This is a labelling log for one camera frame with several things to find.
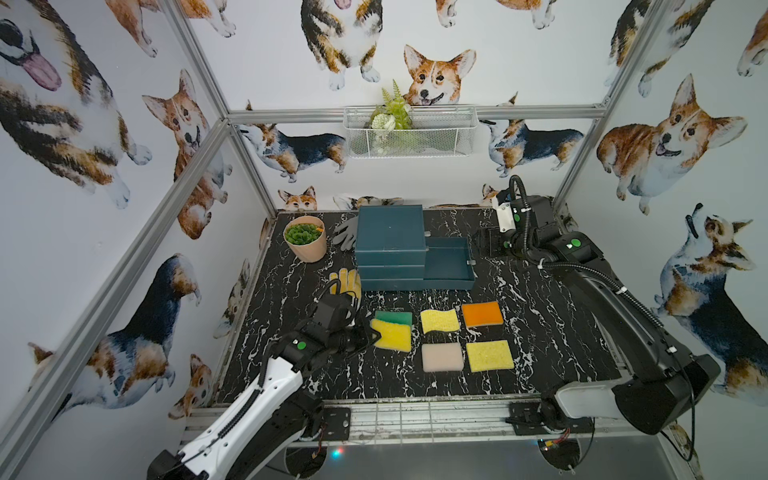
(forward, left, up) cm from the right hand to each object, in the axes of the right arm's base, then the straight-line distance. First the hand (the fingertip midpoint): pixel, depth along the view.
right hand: (482, 233), depth 74 cm
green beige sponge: (-8, +21, -30) cm, 38 cm away
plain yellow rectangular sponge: (-20, -4, -30) cm, 36 cm away
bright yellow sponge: (-17, +23, -22) cm, 36 cm away
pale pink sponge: (-20, +9, -30) cm, 38 cm away
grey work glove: (+26, +42, -29) cm, 57 cm away
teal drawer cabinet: (+2, +23, -8) cm, 24 cm away
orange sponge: (-7, -4, -31) cm, 32 cm away
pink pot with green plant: (+14, +52, -18) cm, 56 cm away
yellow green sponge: (-10, +11, -28) cm, 32 cm away
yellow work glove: (+4, +39, -29) cm, 48 cm away
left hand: (-18, +24, -17) cm, 35 cm away
